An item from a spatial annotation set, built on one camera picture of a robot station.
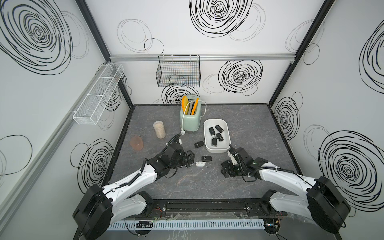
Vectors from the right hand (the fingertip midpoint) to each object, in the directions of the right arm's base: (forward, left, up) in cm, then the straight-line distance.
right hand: (227, 171), depth 84 cm
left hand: (+5, +22, +8) cm, 24 cm away
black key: (+28, +8, 0) cm, 29 cm away
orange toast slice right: (+36, +20, +16) cm, 44 cm away
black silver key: (+19, +7, 0) cm, 20 cm away
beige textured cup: (+23, +42, +6) cm, 48 cm away
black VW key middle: (+8, +12, -1) cm, 14 cm away
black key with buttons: (+31, +3, -1) cm, 31 cm away
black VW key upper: (+17, +17, 0) cm, 24 cm away
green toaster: (+31, +22, +15) cm, 41 cm away
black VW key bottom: (+23, +3, 0) cm, 23 cm away
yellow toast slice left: (+35, +26, +21) cm, 48 cm away
